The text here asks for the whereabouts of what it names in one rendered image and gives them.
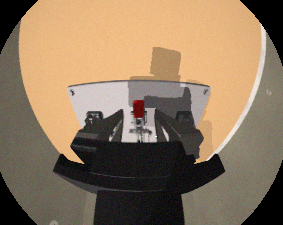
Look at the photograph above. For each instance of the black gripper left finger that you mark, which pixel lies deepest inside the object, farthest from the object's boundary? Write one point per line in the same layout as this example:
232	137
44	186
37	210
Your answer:
102	129

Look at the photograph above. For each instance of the grey toggle clamp with red handle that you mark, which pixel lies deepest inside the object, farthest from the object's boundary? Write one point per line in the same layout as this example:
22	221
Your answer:
92	117

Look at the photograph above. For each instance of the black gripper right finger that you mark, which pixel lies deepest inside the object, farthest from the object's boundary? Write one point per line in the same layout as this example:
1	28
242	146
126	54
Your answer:
190	137

